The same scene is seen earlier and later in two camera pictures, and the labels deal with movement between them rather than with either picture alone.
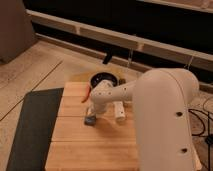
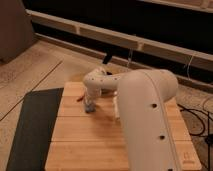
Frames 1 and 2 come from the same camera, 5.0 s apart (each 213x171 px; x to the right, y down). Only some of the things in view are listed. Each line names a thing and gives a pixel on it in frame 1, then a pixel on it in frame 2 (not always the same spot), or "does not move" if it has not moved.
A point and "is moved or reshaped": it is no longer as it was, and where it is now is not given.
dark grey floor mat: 38,115 does not move
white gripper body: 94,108 → 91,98
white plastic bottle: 119,109 does not move
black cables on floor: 206,131 does not move
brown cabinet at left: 16,31 does not move
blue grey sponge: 90,120 is moved or reshaped
